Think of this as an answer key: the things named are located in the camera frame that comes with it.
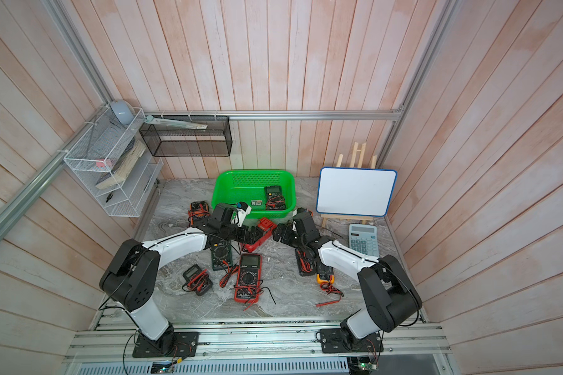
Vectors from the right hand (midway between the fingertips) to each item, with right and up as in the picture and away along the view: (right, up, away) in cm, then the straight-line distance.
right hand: (279, 232), depth 90 cm
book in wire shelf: (-55, +24, -11) cm, 61 cm away
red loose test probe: (+16, -24, -9) cm, 30 cm away
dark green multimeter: (-2, +13, +17) cm, 22 cm away
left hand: (-10, -1, +1) cm, 10 cm away
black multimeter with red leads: (+10, -11, -2) cm, 15 cm away
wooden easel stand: (+29, +28, -4) cm, 41 cm away
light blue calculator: (+35, -3, +5) cm, 36 cm away
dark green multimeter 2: (-23, -9, 0) cm, 25 cm away
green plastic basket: (-15, +20, +23) cm, 34 cm away
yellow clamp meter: (+17, -15, -5) cm, 23 cm away
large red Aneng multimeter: (-11, -18, -7) cm, 22 cm away
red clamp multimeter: (-5, +1, +7) cm, 8 cm away
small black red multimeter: (-30, -17, -7) cm, 35 cm away
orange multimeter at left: (-37, +9, +14) cm, 41 cm away
